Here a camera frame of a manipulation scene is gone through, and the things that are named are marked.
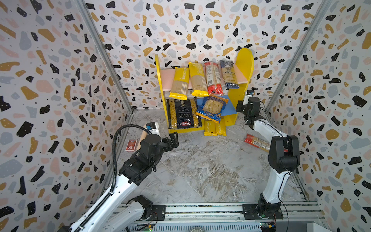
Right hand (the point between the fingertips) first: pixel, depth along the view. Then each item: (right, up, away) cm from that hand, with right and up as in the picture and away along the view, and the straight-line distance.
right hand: (238, 96), depth 94 cm
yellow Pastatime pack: (-16, -21, +13) cm, 29 cm away
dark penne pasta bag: (-37, -11, -1) cm, 39 cm away
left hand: (-40, -22, -25) cm, 52 cm away
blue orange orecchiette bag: (-16, -7, +6) cm, 19 cm away
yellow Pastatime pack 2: (-8, -20, +14) cm, 26 cm away
